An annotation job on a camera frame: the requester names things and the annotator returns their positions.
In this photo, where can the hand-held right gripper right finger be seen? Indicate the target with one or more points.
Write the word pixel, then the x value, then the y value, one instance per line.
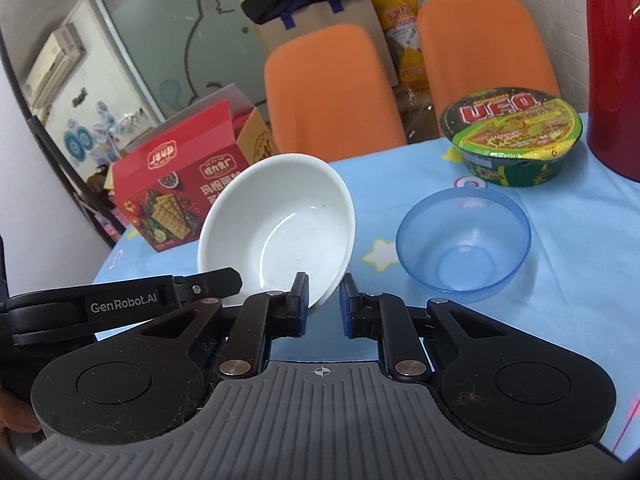
pixel 345 305

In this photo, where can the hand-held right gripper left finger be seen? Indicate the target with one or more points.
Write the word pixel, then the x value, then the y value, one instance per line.
pixel 301 305

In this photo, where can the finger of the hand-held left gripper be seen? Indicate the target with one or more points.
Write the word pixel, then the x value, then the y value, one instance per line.
pixel 210 285

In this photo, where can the white bowl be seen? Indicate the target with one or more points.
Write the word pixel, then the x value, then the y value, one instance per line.
pixel 280 210

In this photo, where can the person's left hand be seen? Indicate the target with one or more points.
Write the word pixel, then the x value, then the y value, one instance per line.
pixel 15 412

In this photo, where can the red cracker box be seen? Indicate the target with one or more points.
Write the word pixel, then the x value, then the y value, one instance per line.
pixel 170 175

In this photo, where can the blue transparent bowl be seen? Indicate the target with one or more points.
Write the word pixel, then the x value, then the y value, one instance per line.
pixel 465 255

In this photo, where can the clear plastic bag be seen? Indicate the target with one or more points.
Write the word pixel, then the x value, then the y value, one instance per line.
pixel 420 115

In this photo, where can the orange chair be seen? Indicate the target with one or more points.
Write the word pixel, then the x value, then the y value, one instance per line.
pixel 325 95
pixel 485 45

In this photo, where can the blue cartoon tablecloth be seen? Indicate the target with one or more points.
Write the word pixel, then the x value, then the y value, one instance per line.
pixel 575 260

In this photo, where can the white air conditioner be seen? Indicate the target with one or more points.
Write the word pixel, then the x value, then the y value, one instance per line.
pixel 52 62

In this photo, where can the green instant noodle cup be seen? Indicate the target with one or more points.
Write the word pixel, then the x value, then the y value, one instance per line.
pixel 515 120

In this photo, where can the glass door with pig drawing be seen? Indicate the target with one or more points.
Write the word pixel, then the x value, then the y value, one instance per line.
pixel 175 35

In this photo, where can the yellow snack bag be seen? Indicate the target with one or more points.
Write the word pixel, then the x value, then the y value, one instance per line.
pixel 406 60

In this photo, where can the brown paper bag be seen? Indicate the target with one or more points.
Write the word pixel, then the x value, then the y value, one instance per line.
pixel 361 20

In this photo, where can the red thermos jug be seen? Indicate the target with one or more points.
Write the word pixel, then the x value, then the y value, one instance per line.
pixel 615 60

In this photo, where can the blue cartoon wall decals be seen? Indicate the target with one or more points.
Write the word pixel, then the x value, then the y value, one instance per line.
pixel 80 140

